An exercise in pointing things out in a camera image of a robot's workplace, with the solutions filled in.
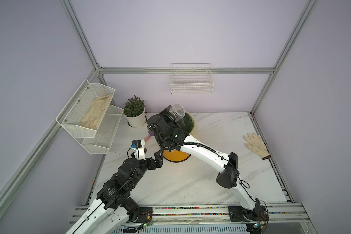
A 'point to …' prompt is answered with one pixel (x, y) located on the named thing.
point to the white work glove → (257, 145)
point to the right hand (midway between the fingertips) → (178, 109)
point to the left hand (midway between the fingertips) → (154, 152)
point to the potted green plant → (134, 111)
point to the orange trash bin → (175, 155)
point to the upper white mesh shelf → (83, 114)
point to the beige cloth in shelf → (96, 111)
